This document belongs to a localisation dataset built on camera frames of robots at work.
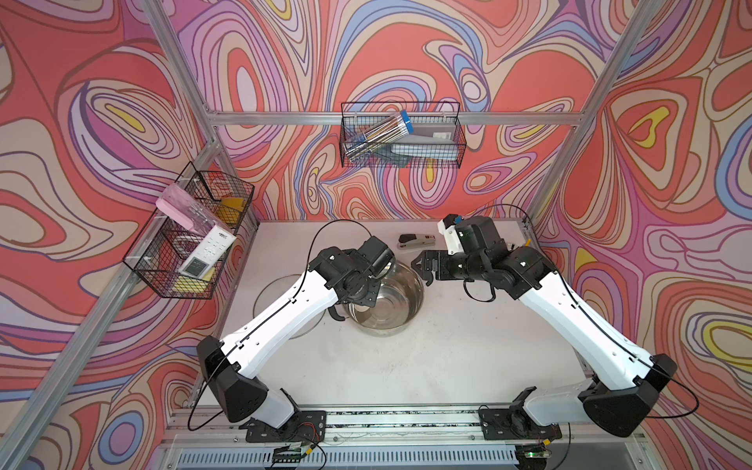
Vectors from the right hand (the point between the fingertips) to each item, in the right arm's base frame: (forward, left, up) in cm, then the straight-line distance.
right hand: (430, 271), depth 71 cm
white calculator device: (+3, +55, +5) cm, 55 cm away
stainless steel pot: (+7, +7, -27) cm, 29 cm away
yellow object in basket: (+19, +52, +6) cm, 56 cm away
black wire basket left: (+4, +65, +6) cm, 66 cm away
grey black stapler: (+31, 0, -23) cm, 38 cm away
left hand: (-3, +16, -5) cm, 17 cm away
